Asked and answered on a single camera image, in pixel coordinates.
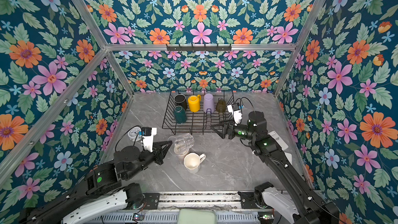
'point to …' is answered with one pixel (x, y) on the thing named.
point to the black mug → (180, 99)
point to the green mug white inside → (180, 114)
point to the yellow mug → (194, 102)
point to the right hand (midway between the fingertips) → (216, 124)
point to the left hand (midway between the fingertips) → (173, 143)
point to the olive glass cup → (221, 105)
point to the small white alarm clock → (132, 133)
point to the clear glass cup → (181, 144)
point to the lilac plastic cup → (208, 102)
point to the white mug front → (192, 161)
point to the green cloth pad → (196, 216)
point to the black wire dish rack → (200, 121)
